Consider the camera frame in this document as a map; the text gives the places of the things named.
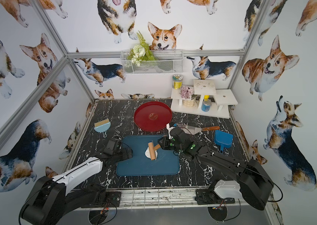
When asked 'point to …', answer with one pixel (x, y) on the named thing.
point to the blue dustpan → (223, 139)
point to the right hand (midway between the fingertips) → (161, 136)
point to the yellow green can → (177, 81)
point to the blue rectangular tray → (167, 162)
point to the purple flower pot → (185, 92)
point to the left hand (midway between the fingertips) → (127, 149)
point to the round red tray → (152, 116)
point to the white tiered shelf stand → (221, 99)
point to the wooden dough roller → (152, 149)
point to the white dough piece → (147, 153)
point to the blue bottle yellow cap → (206, 104)
